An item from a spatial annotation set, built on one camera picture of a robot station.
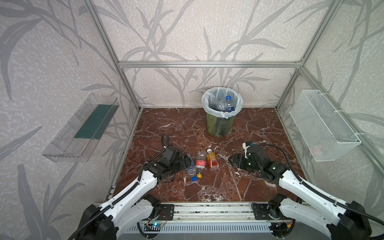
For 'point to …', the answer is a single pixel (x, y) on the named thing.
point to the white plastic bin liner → (220, 93)
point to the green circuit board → (157, 225)
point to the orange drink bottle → (212, 160)
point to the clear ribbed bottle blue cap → (191, 170)
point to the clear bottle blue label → (229, 108)
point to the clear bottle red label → (200, 162)
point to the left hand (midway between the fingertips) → (188, 159)
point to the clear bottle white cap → (219, 105)
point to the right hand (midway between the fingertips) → (232, 156)
